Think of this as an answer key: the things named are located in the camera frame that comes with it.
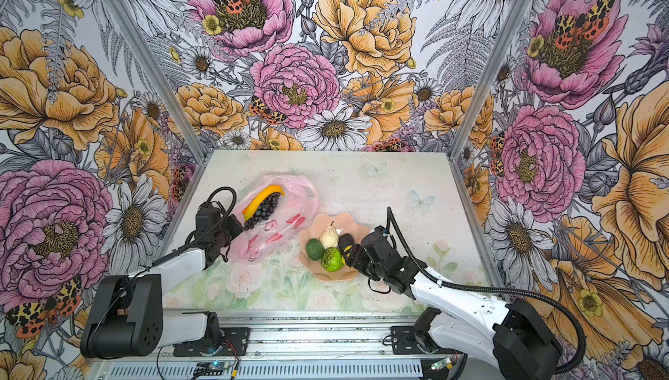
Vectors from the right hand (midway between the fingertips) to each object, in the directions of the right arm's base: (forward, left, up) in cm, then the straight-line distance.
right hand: (350, 266), depth 82 cm
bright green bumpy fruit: (+2, +6, 0) cm, 6 cm away
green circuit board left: (-24, +39, -7) cm, 46 cm away
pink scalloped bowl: (+2, +11, -4) cm, 12 cm away
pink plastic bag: (+24, +20, -6) cm, 32 cm away
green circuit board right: (-25, -24, -8) cm, 36 cm away
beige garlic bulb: (+11, +7, -1) cm, 12 cm away
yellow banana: (+26, +32, +2) cm, 41 cm away
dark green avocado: (+10, +1, -2) cm, 10 cm away
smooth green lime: (+6, +11, 0) cm, 13 cm away
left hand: (+16, +38, -1) cm, 41 cm away
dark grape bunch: (+24, +30, -2) cm, 39 cm away
